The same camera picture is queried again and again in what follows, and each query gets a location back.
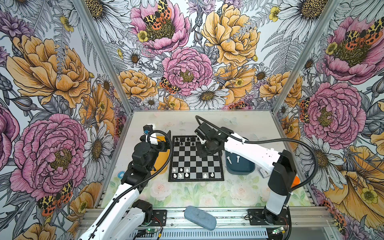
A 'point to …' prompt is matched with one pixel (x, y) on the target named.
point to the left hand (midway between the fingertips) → (162, 135)
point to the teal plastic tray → (238, 165)
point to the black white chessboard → (186, 165)
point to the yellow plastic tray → (162, 158)
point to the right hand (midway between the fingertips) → (202, 157)
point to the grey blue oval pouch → (204, 219)
